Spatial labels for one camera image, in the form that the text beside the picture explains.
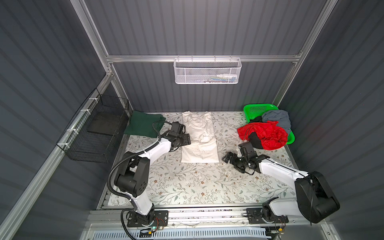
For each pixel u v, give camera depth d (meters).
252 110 1.15
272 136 0.94
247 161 0.68
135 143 1.02
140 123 1.13
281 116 1.04
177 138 0.73
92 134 0.73
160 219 0.72
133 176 0.47
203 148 0.99
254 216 0.74
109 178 0.43
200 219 0.74
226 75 0.91
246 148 0.71
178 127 0.74
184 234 0.77
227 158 0.81
